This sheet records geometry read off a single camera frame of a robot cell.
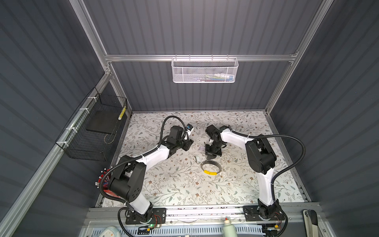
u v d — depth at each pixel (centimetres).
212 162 93
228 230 64
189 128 80
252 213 72
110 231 67
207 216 75
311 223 68
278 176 56
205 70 123
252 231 70
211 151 85
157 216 72
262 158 55
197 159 94
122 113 82
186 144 81
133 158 49
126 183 45
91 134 72
